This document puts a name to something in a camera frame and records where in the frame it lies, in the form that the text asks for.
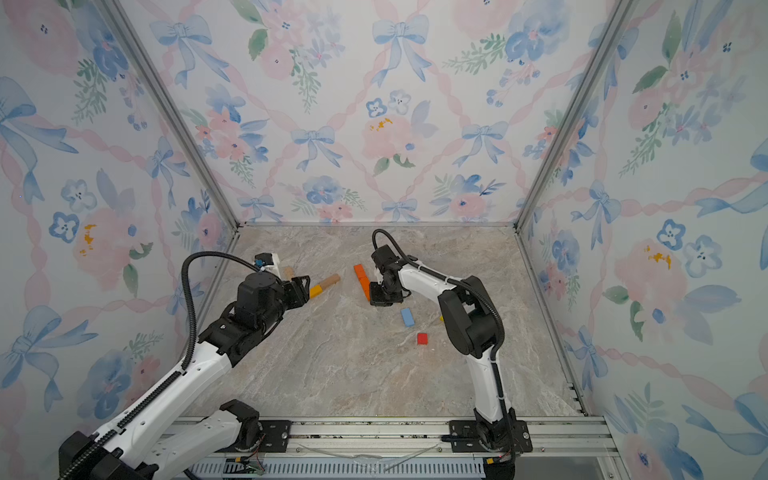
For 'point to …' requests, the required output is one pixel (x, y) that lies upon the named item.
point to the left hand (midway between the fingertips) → (303, 278)
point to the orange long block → (365, 282)
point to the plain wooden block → (330, 281)
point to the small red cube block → (422, 338)
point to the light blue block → (408, 317)
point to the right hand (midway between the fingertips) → (376, 301)
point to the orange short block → (359, 269)
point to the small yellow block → (441, 318)
